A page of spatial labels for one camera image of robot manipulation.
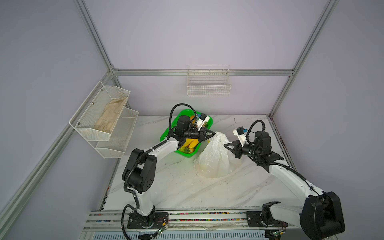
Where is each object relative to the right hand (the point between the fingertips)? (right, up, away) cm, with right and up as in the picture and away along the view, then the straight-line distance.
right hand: (225, 145), depth 78 cm
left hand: (-6, +6, +3) cm, 8 cm away
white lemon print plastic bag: (-5, -8, 0) cm, 10 cm away
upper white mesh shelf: (-68, +18, -3) cm, 71 cm away
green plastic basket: (-21, -3, +14) cm, 25 cm away
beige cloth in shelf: (-62, +13, -1) cm, 63 cm away
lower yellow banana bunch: (-19, 0, +14) cm, 23 cm away
